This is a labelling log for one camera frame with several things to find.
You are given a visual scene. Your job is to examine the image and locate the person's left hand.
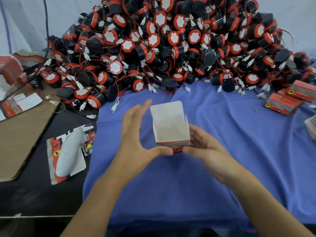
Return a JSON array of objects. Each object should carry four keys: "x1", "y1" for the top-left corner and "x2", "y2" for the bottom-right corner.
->
[{"x1": 114, "y1": 99, "x2": 173, "y2": 183}]

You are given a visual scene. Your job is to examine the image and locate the person's right hand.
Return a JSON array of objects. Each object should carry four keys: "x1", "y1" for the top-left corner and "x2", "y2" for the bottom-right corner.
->
[{"x1": 183, "y1": 125, "x2": 248, "y2": 186}]

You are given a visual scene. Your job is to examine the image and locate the stack of box blanks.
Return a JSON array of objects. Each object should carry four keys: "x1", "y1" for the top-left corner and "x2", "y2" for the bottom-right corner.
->
[{"x1": 303, "y1": 114, "x2": 316, "y2": 142}]

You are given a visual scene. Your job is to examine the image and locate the pile of black red buzzers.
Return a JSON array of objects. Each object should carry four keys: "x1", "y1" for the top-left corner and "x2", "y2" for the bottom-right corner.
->
[{"x1": 37, "y1": 0, "x2": 316, "y2": 109}]

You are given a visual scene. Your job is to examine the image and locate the person's right forearm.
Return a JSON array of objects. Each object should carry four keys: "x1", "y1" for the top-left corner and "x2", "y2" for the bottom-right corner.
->
[{"x1": 229, "y1": 170, "x2": 312, "y2": 237}]

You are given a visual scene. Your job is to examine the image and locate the blue table cloth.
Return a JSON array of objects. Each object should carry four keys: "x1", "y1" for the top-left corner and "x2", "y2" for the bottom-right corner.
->
[{"x1": 81, "y1": 79, "x2": 316, "y2": 230}]

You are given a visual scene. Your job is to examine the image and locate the brown cardboard piece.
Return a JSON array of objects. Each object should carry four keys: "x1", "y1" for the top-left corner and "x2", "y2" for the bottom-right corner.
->
[{"x1": 0, "y1": 84, "x2": 60, "y2": 183}]

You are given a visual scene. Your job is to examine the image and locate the black hanging cable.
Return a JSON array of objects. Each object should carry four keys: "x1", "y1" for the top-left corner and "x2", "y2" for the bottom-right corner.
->
[{"x1": 42, "y1": 0, "x2": 51, "y2": 62}]

